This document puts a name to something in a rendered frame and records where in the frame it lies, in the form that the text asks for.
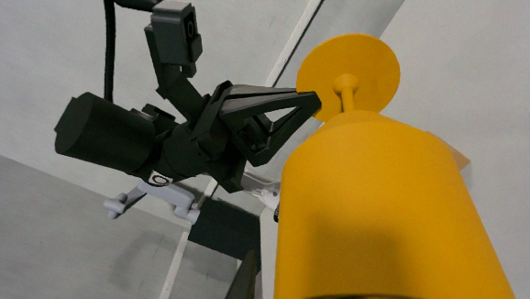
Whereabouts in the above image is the amber wine glass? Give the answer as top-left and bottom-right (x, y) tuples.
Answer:
(273, 33), (516, 299)

